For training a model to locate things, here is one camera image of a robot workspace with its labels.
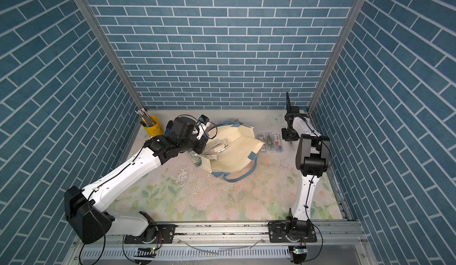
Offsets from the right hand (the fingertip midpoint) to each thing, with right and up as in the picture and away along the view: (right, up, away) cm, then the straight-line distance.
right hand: (292, 139), depth 102 cm
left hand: (-44, +2, -25) cm, 50 cm away
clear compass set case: (-13, -2, +2) cm, 13 cm away
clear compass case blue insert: (-9, -3, 0) cm, 9 cm away
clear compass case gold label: (-18, +1, +2) cm, 18 cm away
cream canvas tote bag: (-36, -7, -4) cm, 37 cm away
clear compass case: (-43, -4, -7) cm, 44 cm away
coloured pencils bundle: (-84, +11, -3) cm, 85 cm away
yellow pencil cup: (-79, +5, -3) cm, 79 cm away
